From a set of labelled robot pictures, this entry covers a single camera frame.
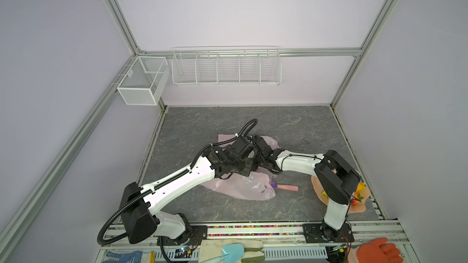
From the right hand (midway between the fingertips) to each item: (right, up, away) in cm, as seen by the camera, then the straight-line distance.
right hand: (234, 159), depth 88 cm
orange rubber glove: (+55, -31, -19) cm, 66 cm away
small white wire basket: (-51, +41, +14) cm, 67 cm away
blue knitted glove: (-36, -33, -20) cm, 53 cm away
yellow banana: (+56, -10, -9) cm, 58 cm away
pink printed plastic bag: (+10, -7, -18) cm, 21 cm away
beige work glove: (-8, -31, -19) cm, 37 cm away
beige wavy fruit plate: (+52, -19, -12) cm, 56 cm away
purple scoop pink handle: (+26, -13, -3) cm, 29 cm away
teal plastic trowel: (+1, -32, -19) cm, 37 cm away
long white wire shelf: (-6, +50, +12) cm, 51 cm away
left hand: (+6, 0, -14) cm, 15 cm away
